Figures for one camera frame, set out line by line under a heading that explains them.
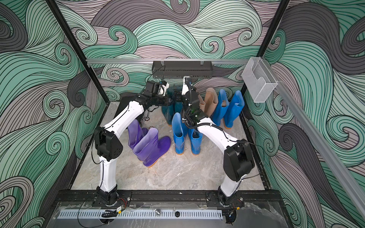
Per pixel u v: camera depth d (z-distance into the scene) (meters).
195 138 0.68
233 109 0.86
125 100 1.18
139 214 0.70
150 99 0.68
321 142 0.51
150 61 0.94
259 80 0.79
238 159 0.45
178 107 0.89
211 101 0.89
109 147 0.52
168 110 0.97
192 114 0.62
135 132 0.79
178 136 0.70
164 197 0.75
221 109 0.84
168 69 0.94
